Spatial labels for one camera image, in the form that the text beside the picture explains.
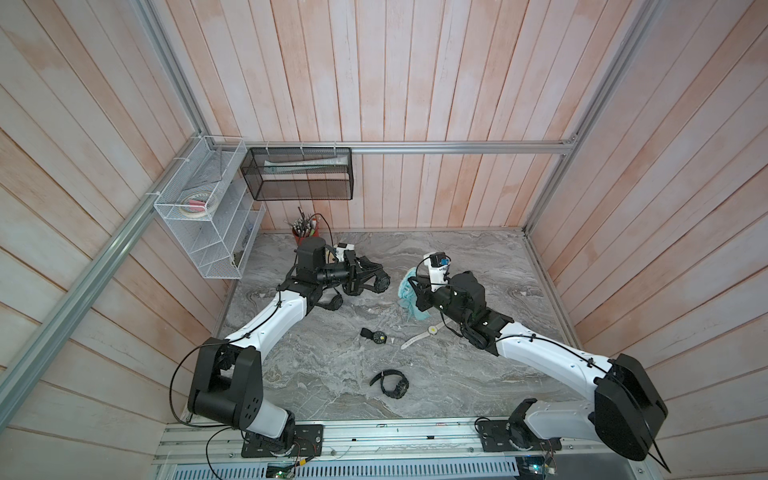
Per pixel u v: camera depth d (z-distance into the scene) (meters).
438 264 0.67
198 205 0.74
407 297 0.78
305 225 0.99
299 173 0.90
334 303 0.95
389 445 0.73
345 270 0.72
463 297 0.59
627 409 0.40
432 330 0.92
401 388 0.78
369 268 0.75
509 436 0.66
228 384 0.43
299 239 1.04
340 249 0.78
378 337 0.90
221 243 0.78
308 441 0.73
